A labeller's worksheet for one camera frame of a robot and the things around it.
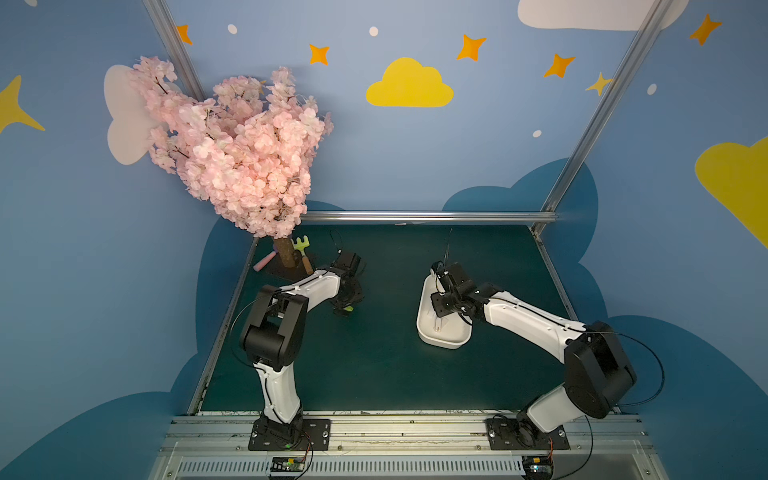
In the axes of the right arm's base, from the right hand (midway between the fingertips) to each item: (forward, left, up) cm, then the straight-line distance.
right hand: (443, 295), depth 90 cm
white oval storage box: (-8, -3, -8) cm, 11 cm away
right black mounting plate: (-36, -15, +1) cm, 39 cm away
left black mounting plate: (-38, +36, -8) cm, 53 cm away
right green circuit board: (-41, -23, -12) cm, 48 cm away
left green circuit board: (-44, +39, -10) cm, 60 cm away
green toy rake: (+24, +53, -8) cm, 58 cm away
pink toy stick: (+13, +65, -7) cm, 67 cm away
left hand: (+3, +28, -7) cm, 29 cm away
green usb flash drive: (-2, +30, -7) cm, 31 cm away
